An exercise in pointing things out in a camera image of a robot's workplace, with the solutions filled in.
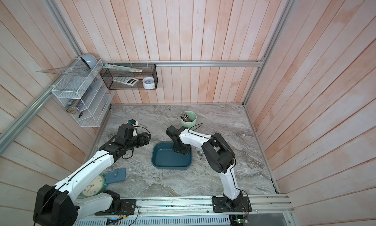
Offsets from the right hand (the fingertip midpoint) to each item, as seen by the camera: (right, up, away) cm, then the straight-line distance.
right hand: (179, 151), depth 94 cm
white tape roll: (-21, +45, 0) cm, 49 cm away
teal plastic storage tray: (-10, -3, -4) cm, 11 cm away
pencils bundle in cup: (+3, +22, -4) cm, 23 cm away
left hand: (-20, +10, -11) cm, 24 cm away
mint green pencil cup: (+9, +22, +3) cm, 24 cm away
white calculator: (-36, +47, +4) cm, 59 cm away
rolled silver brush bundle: (-57, +27, -18) cm, 65 cm away
